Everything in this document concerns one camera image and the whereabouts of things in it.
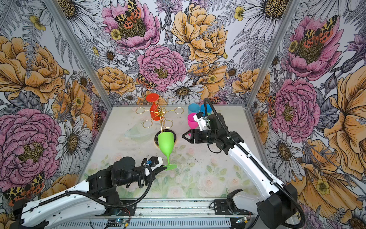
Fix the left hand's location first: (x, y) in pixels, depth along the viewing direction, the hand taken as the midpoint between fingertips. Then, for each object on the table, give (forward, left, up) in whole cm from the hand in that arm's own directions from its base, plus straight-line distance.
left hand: (163, 169), depth 68 cm
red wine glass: (+28, +6, +9) cm, 30 cm away
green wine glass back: (+11, -1, +6) cm, 13 cm away
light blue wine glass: (+45, -16, -5) cm, 48 cm away
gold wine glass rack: (+27, +3, +10) cm, 29 cm away
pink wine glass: (+31, -15, -4) cm, 34 cm away
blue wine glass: (+41, -22, -3) cm, 47 cm away
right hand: (+12, -12, +5) cm, 18 cm away
